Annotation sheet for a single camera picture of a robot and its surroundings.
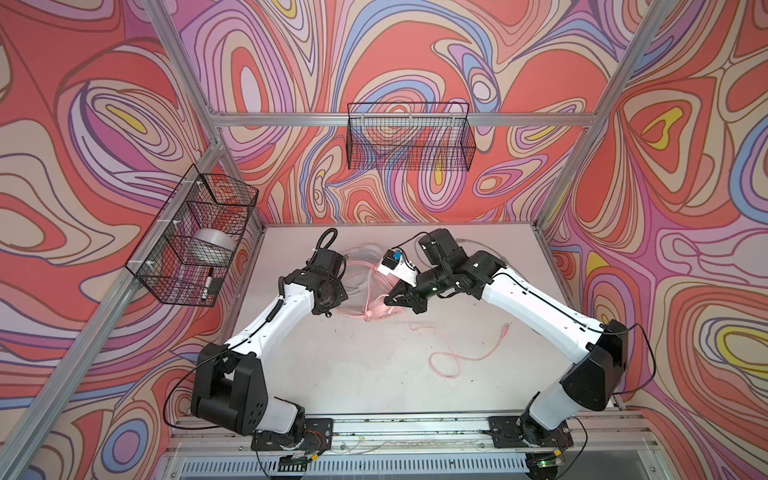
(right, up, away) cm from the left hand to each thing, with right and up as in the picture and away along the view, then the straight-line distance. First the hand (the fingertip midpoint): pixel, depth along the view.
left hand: (341, 295), depth 86 cm
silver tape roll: (-28, +15, -17) cm, 36 cm away
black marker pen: (-30, +5, -15) cm, 34 cm away
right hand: (+15, 0, -15) cm, 21 cm away
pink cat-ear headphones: (+7, +3, +5) cm, 9 cm away
